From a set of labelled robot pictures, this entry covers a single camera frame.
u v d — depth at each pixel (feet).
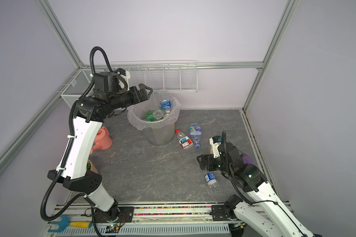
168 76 3.24
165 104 2.92
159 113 2.82
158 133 2.92
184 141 3.23
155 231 2.53
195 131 3.35
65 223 2.33
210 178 2.63
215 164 1.96
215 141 2.00
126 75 1.87
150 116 2.87
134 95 1.83
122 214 2.41
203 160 1.99
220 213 2.41
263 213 1.64
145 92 1.91
